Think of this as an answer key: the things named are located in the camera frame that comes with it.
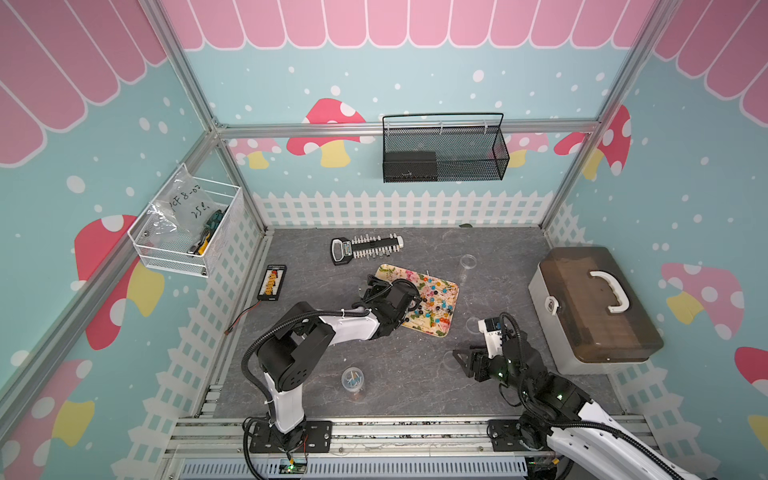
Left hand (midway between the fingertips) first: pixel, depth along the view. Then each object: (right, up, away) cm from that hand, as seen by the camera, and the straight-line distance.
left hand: (364, 281), depth 91 cm
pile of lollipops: (+23, -8, +6) cm, 25 cm away
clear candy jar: (-2, -24, -15) cm, 28 cm away
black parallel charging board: (-33, -1, +11) cm, 35 cm away
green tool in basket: (-36, +14, -18) cm, 43 cm away
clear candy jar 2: (+33, +6, +6) cm, 34 cm away
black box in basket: (+14, +35, -1) cm, 38 cm away
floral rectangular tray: (+9, +1, +15) cm, 17 cm away
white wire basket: (-36, +23, -12) cm, 44 cm away
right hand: (+27, -17, -13) cm, 35 cm away
